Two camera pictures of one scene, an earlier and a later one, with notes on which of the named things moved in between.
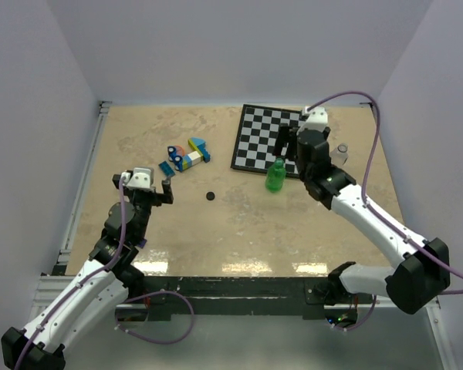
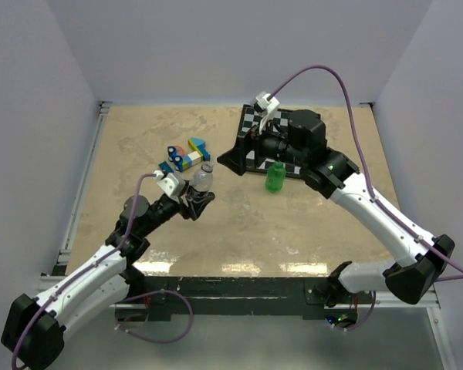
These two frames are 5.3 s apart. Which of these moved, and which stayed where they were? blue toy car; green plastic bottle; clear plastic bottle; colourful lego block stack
Moved: clear plastic bottle
Stayed: colourful lego block stack; blue toy car; green plastic bottle
